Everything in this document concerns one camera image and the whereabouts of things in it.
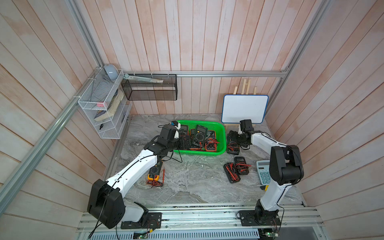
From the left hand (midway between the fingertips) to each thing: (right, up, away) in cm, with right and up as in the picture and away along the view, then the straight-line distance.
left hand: (185, 142), depth 81 cm
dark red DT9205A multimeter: (-2, +6, +17) cm, 18 cm away
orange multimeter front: (+17, -2, +17) cm, 24 cm away
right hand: (+32, +2, +19) cm, 37 cm away
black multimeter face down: (+27, -18, +4) cm, 33 cm away
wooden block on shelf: (-46, +15, -2) cm, 48 cm away
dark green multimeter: (+32, -5, +16) cm, 36 cm away
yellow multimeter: (-19, -18, +7) cm, 27 cm away
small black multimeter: (+34, -15, +8) cm, 38 cm away
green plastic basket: (+22, +9, +23) cm, 33 cm away
